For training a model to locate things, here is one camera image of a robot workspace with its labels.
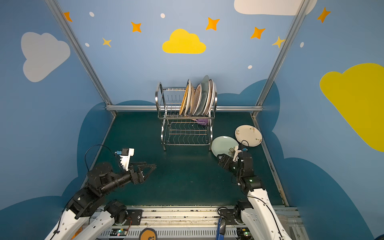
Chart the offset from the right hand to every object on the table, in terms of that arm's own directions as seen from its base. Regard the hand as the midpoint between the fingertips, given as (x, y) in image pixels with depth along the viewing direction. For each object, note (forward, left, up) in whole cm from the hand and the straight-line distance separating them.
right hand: (225, 156), depth 82 cm
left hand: (-13, +35, +12) cm, 40 cm away
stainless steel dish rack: (+25, +30, -9) cm, 40 cm away
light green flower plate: (+16, -3, -13) cm, 21 cm away
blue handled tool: (-33, +3, -9) cm, 34 cm away
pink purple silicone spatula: (+35, +13, -10) cm, 39 cm away
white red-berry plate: (+28, -22, -16) cm, 39 cm away
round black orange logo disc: (-36, +38, -14) cm, 54 cm away
